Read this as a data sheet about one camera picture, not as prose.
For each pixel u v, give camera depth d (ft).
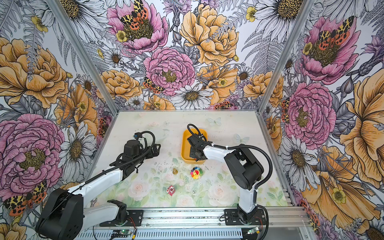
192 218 2.50
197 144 2.49
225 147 1.81
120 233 2.33
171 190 2.55
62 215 1.34
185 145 3.35
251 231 2.35
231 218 2.44
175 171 2.90
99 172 3.00
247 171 1.61
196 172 2.88
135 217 2.43
